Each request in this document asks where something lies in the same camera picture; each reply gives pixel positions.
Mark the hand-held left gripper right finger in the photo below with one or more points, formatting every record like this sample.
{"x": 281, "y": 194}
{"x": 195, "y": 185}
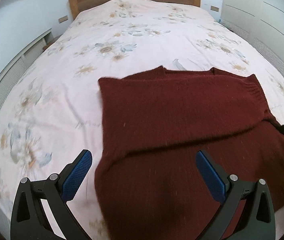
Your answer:
{"x": 210, "y": 175}

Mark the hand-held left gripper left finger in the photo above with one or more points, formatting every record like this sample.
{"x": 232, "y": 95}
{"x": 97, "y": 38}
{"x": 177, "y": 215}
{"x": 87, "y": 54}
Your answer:
{"x": 78, "y": 172}

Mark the dark red knit sweater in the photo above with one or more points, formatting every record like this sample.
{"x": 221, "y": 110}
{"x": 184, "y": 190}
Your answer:
{"x": 169, "y": 117}

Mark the bed with floral sheet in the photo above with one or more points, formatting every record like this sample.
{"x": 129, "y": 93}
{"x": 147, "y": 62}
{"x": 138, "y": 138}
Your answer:
{"x": 106, "y": 67}

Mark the white wardrobe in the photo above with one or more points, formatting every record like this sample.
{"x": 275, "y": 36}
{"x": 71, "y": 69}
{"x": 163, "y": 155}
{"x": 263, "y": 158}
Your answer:
{"x": 264, "y": 5}

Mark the white louvered cabinet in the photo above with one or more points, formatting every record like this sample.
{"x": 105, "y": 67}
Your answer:
{"x": 6, "y": 75}

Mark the wooden nightstand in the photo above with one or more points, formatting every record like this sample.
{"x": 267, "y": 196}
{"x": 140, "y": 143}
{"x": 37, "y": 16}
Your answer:
{"x": 54, "y": 41}

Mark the beige wall socket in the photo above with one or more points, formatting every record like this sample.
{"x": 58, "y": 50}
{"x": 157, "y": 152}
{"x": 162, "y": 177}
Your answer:
{"x": 214, "y": 8}
{"x": 63, "y": 19}

